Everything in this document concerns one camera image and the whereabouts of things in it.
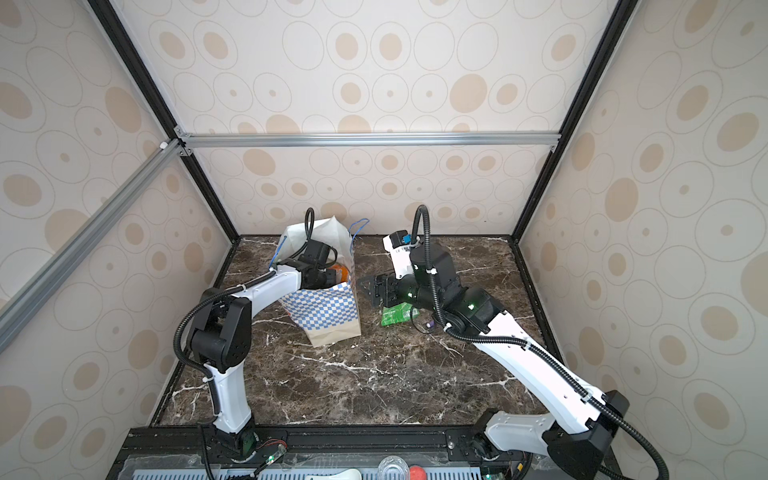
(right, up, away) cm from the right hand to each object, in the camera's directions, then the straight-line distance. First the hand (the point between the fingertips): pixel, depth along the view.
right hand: (372, 278), depth 66 cm
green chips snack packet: (+6, -13, +29) cm, 32 cm away
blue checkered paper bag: (-13, -10, +15) cm, 22 cm away
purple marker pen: (+17, -16, +29) cm, 37 cm away
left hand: (-14, -1, +33) cm, 36 cm away
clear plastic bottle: (+5, -45, +5) cm, 45 cm away
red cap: (+10, -44, +2) cm, 45 cm away
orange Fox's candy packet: (-12, 0, +34) cm, 36 cm away
